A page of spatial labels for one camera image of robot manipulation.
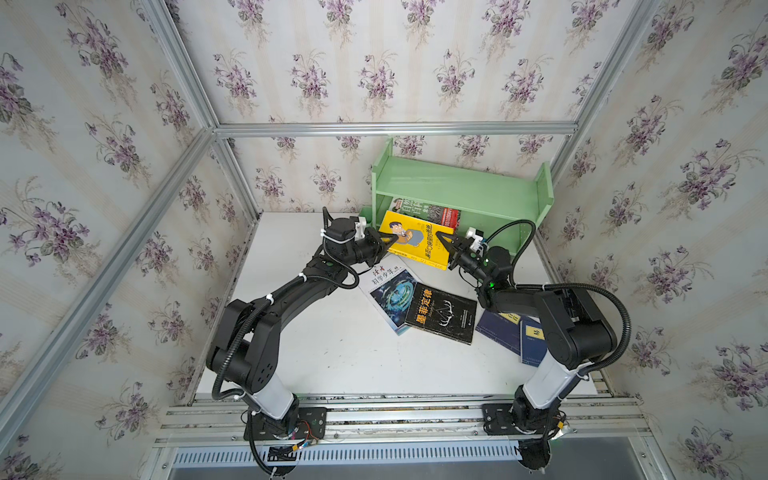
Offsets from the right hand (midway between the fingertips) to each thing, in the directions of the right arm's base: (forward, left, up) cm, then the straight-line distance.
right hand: (432, 236), depth 83 cm
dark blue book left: (-17, -23, -24) cm, 37 cm away
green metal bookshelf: (+12, -25, 0) cm, 27 cm away
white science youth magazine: (-1, +12, -22) cm, 26 cm away
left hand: (-1, +9, +2) cm, 9 cm away
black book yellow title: (-13, -4, -22) cm, 25 cm away
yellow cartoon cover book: (0, +5, 0) cm, 5 cm away
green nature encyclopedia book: (+19, -2, -8) cm, 21 cm away
